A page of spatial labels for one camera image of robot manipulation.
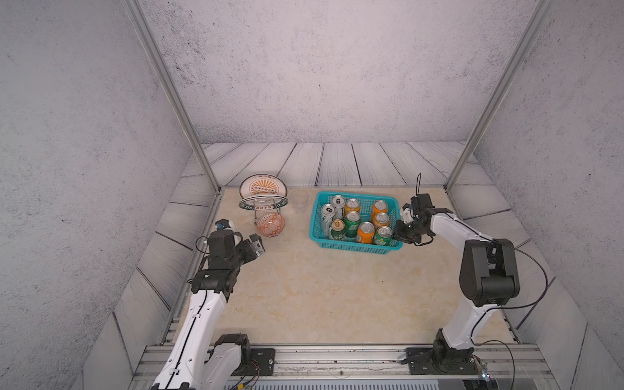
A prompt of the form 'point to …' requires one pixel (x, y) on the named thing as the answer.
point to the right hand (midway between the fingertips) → (394, 235)
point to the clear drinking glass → (299, 198)
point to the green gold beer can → (337, 229)
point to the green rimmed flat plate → (263, 202)
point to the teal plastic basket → (365, 199)
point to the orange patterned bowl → (270, 225)
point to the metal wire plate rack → (255, 213)
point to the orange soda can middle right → (380, 219)
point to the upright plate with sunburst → (262, 184)
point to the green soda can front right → (383, 236)
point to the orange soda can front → (365, 233)
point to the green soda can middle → (352, 223)
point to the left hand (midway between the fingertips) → (253, 241)
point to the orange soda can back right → (379, 206)
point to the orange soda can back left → (352, 205)
